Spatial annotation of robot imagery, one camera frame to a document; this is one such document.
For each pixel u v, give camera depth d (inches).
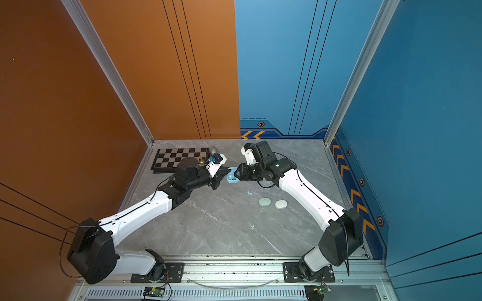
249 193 37.7
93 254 16.3
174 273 29.1
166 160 41.8
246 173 26.7
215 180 27.2
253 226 34.0
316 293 27.9
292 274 28.5
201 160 25.0
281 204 36.0
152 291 28.4
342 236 15.9
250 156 28.0
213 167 26.2
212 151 43.7
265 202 36.0
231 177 30.4
